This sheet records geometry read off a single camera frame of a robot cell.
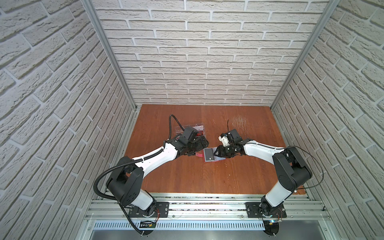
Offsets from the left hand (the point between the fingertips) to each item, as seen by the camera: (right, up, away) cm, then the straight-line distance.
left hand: (205, 143), depth 84 cm
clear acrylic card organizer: (-3, +9, +13) cm, 16 cm away
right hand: (+8, -7, +7) cm, 12 cm away
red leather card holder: (-1, -9, +8) cm, 12 cm away
